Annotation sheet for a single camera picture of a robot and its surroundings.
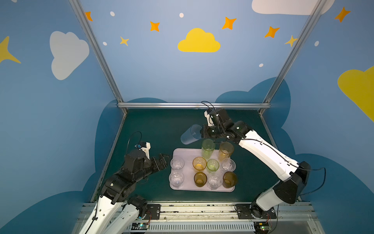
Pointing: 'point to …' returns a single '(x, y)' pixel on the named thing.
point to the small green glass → (213, 165)
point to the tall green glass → (208, 147)
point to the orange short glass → (199, 164)
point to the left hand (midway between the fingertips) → (166, 159)
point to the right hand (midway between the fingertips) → (201, 130)
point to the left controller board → (140, 226)
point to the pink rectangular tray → (190, 170)
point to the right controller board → (262, 226)
